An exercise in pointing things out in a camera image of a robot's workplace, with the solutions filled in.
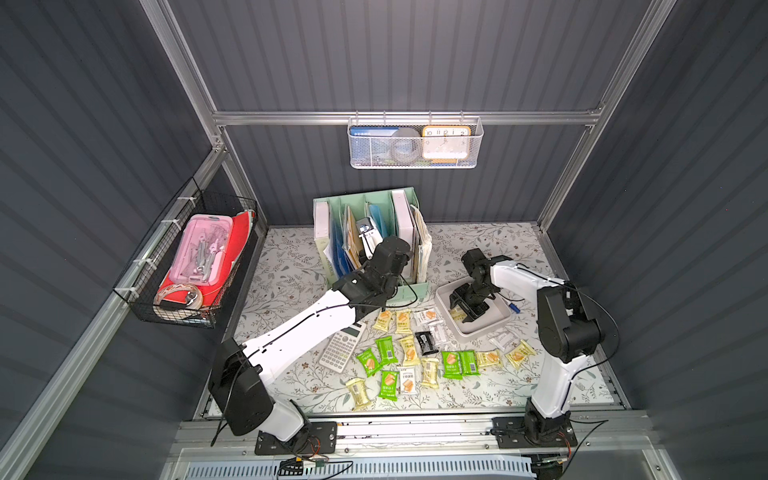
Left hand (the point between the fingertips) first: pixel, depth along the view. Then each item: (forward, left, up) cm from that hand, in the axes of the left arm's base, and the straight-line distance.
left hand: (386, 238), depth 75 cm
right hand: (-4, -23, -28) cm, 37 cm away
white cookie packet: (-26, -6, -31) cm, 40 cm away
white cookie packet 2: (-15, -36, -30) cm, 49 cm away
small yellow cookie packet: (-8, -5, -31) cm, 32 cm away
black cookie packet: (-15, -11, -29) cm, 35 cm away
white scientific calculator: (-16, +14, -30) cm, 37 cm away
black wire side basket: (-18, +51, +4) cm, 54 cm away
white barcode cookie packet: (-12, -16, -30) cm, 36 cm away
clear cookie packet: (-7, -13, -30) cm, 33 cm away
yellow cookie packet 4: (-18, -39, -30) cm, 53 cm away
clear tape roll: (-16, +44, -3) cm, 47 cm away
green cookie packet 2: (-22, -18, -30) cm, 41 cm away
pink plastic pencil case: (-4, +45, 0) cm, 45 cm away
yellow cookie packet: (-19, -7, -30) cm, 36 cm away
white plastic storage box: (-6, -35, -29) cm, 46 cm away
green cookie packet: (-17, +1, -30) cm, 34 cm away
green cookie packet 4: (-27, 0, -30) cm, 40 cm away
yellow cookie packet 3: (-20, -29, -29) cm, 46 cm away
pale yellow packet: (-27, +8, -30) cm, 42 cm away
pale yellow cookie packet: (-24, -12, -30) cm, 40 cm away
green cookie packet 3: (-21, -23, -30) cm, 43 cm away
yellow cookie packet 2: (-7, +1, -30) cm, 31 cm away
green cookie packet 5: (-20, +6, -30) cm, 37 cm away
